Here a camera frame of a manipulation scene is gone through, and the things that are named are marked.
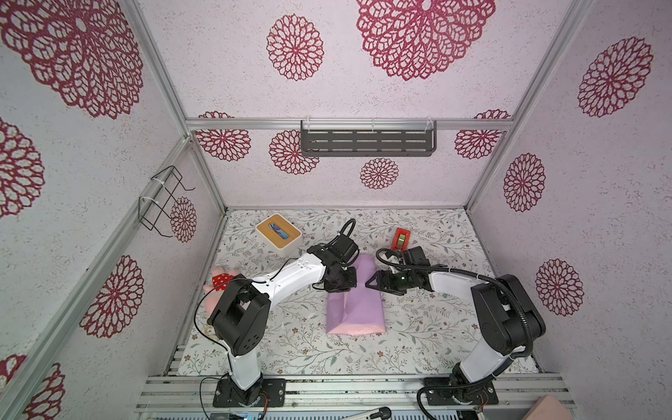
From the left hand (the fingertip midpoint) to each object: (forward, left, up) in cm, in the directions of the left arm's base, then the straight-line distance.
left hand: (352, 288), depth 86 cm
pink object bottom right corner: (-32, -52, -6) cm, 61 cm away
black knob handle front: (-33, -8, -6) cm, 35 cm away
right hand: (+4, -8, -4) cm, 10 cm away
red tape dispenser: (+22, -20, -3) cm, 30 cm away
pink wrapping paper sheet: (-7, -2, -1) cm, 7 cm away
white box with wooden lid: (+25, +28, -3) cm, 37 cm away
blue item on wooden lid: (+28, +28, -5) cm, 40 cm away
